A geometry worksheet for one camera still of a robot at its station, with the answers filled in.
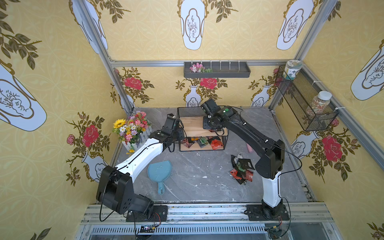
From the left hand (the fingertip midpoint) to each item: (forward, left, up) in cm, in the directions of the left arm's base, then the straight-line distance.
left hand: (175, 132), depth 87 cm
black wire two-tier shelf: (+5, -11, -13) cm, 18 cm away
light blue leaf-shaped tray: (-17, +10, -17) cm, 26 cm away
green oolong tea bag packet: (-16, -37, -13) cm, 43 cm away
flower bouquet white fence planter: (+1, +25, 0) cm, 25 cm away
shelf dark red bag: (+2, -5, -14) cm, 15 cm away
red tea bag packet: (-22, -42, -13) cm, 49 cm away
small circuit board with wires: (-45, +12, -19) cm, 50 cm away
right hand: (+4, -21, +3) cm, 22 cm away
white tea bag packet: (-10, -39, -13) cm, 42 cm away
